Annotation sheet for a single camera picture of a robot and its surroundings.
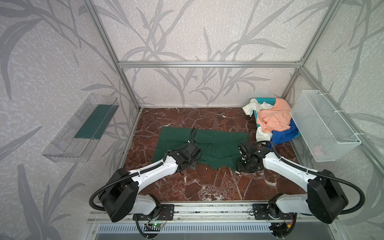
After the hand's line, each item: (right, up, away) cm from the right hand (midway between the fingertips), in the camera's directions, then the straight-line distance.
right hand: (238, 163), depth 86 cm
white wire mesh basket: (+32, +19, -22) cm, 44 cm away
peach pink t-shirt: (+31, +27, +15) cm, 43 cm away
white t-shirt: (+16, +16, +7) cm, 23 cm away
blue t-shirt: (+25, +16, +3) cm, 30 cm away
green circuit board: (-43, -25, -16) cm, 52 cm away
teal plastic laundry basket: (+34, +40, +29) cm, 60 cm away
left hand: (-26, +4, 0) cm, 26 cm away
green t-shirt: (-11, +7, +10) cm, 16 cm away
